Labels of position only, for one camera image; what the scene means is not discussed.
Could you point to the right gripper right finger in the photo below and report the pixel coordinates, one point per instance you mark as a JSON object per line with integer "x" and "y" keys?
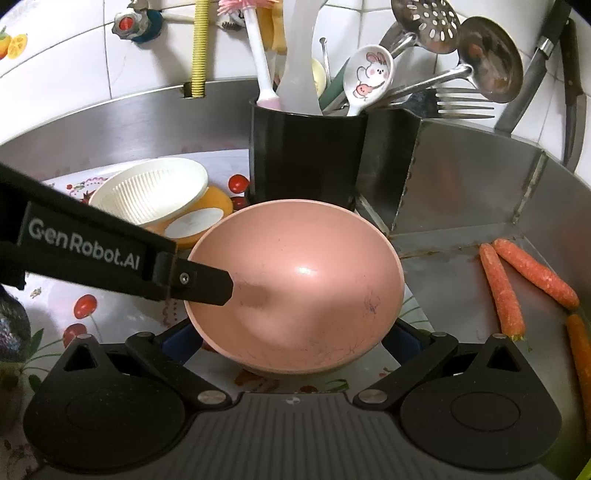
{"x": 419, "y": 354}

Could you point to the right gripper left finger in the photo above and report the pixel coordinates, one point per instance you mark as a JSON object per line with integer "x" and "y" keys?
{"x": 165, "y": 355}

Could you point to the white bunny ceramic spoon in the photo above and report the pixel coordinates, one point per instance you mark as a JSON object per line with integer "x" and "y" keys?
{"x": 368, "y": 76}

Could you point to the pink bottle brush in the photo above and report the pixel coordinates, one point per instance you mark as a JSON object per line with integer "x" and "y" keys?
{"x": 267, "y": 97}

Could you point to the black utensil holder cup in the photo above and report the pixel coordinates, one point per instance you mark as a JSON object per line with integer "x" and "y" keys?
{"x": 296, "y": 156}

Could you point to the yellow sponge brush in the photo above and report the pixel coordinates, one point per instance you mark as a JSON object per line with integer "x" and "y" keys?
{"x": 272, "y": 28}

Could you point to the steel fork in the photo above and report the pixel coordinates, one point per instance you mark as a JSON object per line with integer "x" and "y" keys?
{"x": 453, "y": 103}

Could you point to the black-handled kitchen knife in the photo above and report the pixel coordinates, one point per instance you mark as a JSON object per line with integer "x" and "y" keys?
{"x": 550, "y": 33}

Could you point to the steel ladle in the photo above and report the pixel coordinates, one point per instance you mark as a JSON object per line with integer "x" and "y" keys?
{"x": 488, "y": 59}

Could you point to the orange mushroom-shaped plate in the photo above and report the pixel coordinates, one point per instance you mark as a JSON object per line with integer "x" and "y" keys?
{"x": 188, "y": 227}

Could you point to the red-knob water valve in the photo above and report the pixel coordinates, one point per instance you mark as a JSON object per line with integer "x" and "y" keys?
{"x": 138, "y": 23}

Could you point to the white ribbed bowl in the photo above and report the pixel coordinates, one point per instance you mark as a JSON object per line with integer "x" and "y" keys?
{"x": 152, "y": 191}

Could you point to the carrot left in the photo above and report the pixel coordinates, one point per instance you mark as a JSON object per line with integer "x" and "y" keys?
{"x": 507, "y": 305}

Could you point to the carrot right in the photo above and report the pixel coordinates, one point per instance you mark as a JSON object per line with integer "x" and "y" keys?
{"x": 581, "y": 352}

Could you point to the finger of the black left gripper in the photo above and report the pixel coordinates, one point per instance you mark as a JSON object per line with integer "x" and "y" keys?
{"x": 48, "y": 233}

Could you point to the carrot middle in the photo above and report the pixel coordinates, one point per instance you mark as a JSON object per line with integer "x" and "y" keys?
{"x": 539, "y": 275}

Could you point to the steel dish rack tray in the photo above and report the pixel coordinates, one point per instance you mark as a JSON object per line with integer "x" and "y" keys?
{"x": 440, "y": 190}

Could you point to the fruit-pattern table mat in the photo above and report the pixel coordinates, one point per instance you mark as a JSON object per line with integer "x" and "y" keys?
{"x": 59, "y": 311}

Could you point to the steel slotted spoon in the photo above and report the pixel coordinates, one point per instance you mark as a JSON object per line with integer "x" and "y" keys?
{"x": 431, "y": 25}

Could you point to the pink bowl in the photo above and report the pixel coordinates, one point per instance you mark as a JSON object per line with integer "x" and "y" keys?
{"x": 315, "y": 287}

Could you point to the carrot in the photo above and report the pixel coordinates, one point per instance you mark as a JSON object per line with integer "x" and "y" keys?
{"x": 581, "y": 352}
{"x": 539, "y": 275}
{"x": 507, "y": 305}

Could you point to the translucent white rice paddle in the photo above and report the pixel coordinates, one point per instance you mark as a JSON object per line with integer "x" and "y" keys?
{"x": 297, "y": 87}

